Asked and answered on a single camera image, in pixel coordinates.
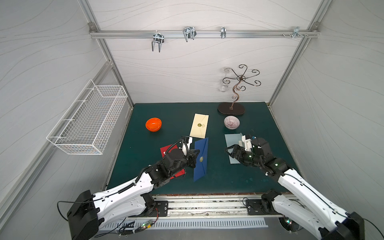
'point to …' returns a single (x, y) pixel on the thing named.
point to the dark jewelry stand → (228, 108)
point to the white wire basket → (86, 127)
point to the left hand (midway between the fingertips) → (200, 152)
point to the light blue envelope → (230, 140)
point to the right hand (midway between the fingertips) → (228, 152)
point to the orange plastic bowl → (153, 124)
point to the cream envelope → (199, 126)
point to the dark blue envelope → (201, 168)
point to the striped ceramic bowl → (232, 122)
